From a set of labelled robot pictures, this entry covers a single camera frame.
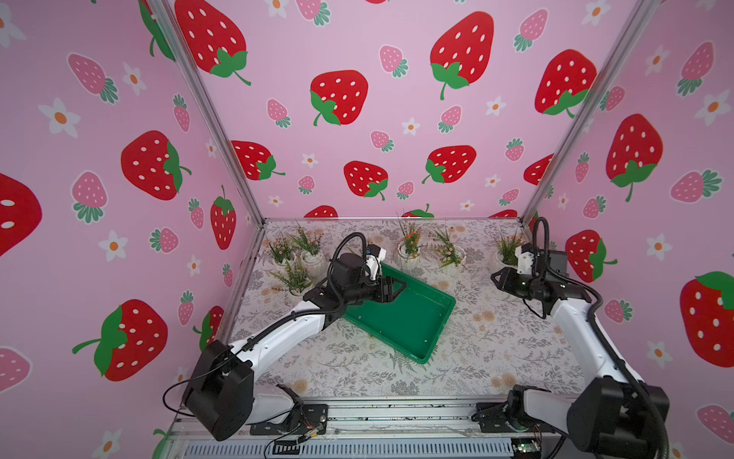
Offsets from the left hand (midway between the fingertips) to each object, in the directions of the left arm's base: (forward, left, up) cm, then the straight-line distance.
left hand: (402, 283), depth 77 cm
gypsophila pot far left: (+18, +40, -8) cm, 44 cm away
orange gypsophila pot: (+22, -4, -12) cm, 26 cm away
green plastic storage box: (-2, -3, -21) cm, 21 cm away
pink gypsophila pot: (+16, -18, -9) cm, 26 cm away
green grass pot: (+20, -38, -11) cm, 44 cm away
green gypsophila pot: (+8, +33, -10) cm, 36 cm away
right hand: (+5, -28, -4) cm, 28 cm away
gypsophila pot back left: (+20, +31, -13) cm, 39 cm away
